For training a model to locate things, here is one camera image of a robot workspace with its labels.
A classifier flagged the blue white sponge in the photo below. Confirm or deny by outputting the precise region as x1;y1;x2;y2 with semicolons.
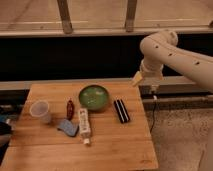
57;119;78;137

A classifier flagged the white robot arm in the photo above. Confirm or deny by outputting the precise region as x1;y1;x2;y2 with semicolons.
132;30;213;93

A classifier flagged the green ceramic bowl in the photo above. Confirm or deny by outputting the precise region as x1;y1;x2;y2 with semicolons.
78;85;109;111

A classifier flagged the black white striped block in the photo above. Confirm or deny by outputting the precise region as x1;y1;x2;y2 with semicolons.
113;99;130;124

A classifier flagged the white toothpaste tube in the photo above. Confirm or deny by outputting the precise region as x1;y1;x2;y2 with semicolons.
78;108;91;145

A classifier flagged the red chili pepper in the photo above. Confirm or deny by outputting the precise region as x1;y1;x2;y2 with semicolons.
67;99;74;120

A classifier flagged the clear plastic cup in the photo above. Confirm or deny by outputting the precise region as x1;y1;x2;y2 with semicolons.
29;100;52;124

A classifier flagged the dark object at left edge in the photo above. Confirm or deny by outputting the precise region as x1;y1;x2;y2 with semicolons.
0;114;13;148

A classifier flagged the black cable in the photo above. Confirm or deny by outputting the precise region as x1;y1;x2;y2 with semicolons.
149;95;159;134

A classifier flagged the right metal post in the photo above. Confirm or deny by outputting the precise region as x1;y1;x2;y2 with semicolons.
124;0;137;32

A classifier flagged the metal post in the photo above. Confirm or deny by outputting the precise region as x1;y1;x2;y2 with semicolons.
57;0;73;34
124;0;137;32

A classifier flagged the left metal post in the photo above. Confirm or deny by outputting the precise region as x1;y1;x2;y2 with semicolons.
57;0;73;34

